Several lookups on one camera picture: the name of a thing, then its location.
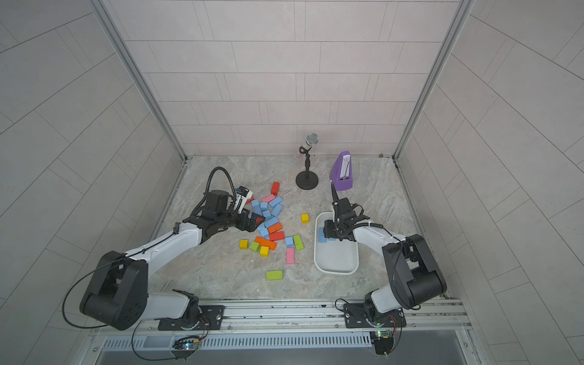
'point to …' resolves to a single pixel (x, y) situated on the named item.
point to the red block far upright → (275, 188)
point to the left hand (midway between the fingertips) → (260, 213)
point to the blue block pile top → (275, 201)
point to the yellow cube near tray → (305, 217)
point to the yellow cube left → (243, 244)
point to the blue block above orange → (271, 221)
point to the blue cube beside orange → (264, 233)
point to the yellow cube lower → (264, 251)
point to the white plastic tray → (334, 257)
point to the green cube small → (255, 246)
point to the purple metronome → (341, 172)
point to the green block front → (276, 274)
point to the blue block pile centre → (277, 210)
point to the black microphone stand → (306, 179)
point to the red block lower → (276, 236)
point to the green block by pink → (298, 242)
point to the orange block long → (265, 242)
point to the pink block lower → (290, 255)
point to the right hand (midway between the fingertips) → (328, 228)
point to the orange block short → (274, 227)
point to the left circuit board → (186, 345)
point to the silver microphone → (312, 140)
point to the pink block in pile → (268, 198)
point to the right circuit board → (383, 341)
